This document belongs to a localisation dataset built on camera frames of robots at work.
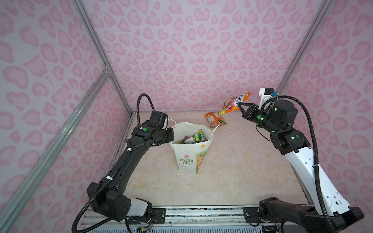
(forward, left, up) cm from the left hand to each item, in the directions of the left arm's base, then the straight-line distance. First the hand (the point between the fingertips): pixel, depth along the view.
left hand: (173, 134), depth 77 cm
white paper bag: (-9, -9, -8) cm, 15 cm away
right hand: (+1, -30, +20) cm, 37 cm away
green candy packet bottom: (+2, -14, -6) cm, 15 cm away
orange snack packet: (+26, -27, -21) cm, 43 cm away
